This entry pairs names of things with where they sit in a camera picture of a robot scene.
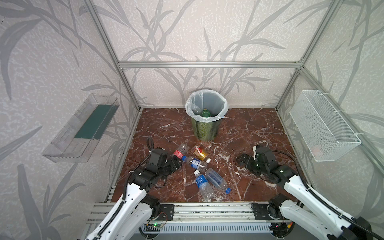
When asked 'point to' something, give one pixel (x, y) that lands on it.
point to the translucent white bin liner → (211, 99)
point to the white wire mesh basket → (326, 136)
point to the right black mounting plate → (260, 211)
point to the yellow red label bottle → (199, 151)
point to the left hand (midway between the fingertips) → (180, 159)
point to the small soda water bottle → (201, 166)
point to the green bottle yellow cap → (205, 113)
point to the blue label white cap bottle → (205, 188)
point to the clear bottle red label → (181, 151)
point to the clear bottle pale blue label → (217, 179)
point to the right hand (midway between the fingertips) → (240, 157)
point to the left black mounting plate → (167, 212)
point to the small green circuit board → (153, 227)
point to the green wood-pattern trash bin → (206, 131)
